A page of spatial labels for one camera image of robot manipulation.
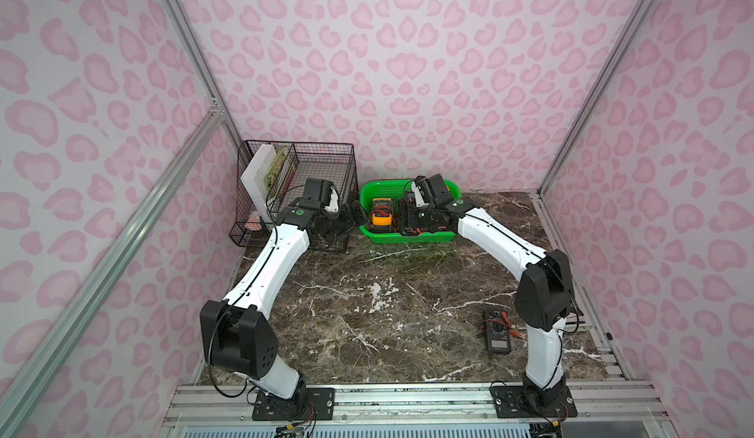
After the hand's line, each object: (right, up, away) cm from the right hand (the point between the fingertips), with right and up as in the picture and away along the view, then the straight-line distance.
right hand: (404, 215), depth 90 cm
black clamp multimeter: (+26, -32, -8) cm, 42 cm away
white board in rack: (-46, +11, 0) cm, 47 cm away
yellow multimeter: (-6, 0, +6) cm, 9 cm away
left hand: (-12, -1, -8) cm, 15 cm away
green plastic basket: (-1, +11, +24) cm, 27 cm away
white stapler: (+50, -31, -4) cm, 59 cm away
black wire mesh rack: (-43, +14, +9) cm, 46 cm away
